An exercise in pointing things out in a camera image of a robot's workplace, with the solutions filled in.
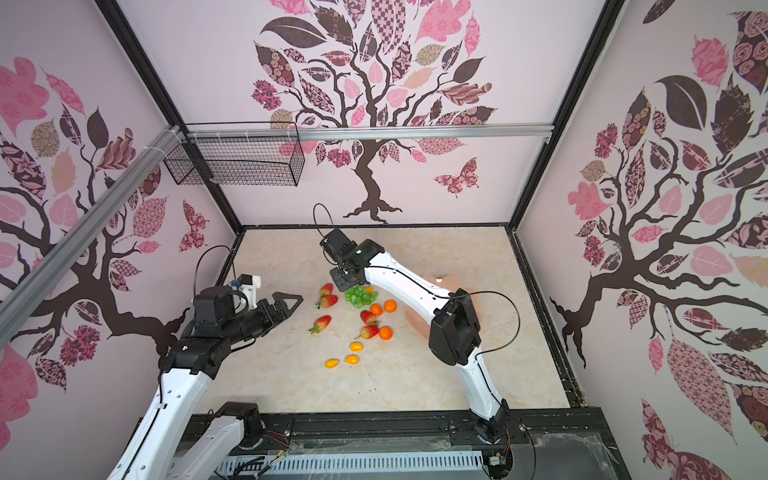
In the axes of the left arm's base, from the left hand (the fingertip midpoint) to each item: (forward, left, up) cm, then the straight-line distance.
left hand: (294, 312), depth 74 cm
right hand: (+15, -11, -3) cm, 19 cm away
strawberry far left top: (+19, -3, -19) cm, 27 cm away
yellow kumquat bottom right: (-5, -13, -19) cm, 24 cm away
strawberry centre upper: (+8, -18, -18) cm, 27 cm away
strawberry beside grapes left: (+14, -3, -18) cm, 23 cm away
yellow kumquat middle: (-2, -14, -19) cm, 23 cm away
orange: (+12, -24, -18) cm, 32 cm away
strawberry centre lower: (+3, -17, -18) cm, 25 cm away
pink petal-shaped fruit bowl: (+4, -33, -15) cm, 36 cm away
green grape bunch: (+11, -15, -10) cm, 21 cm away
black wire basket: (+50, +25, +15) cm, 58 cm away
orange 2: (+11, -20, -18) cm, 29 cm away
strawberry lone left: (+6, -2, -18) cm, 20 cm away
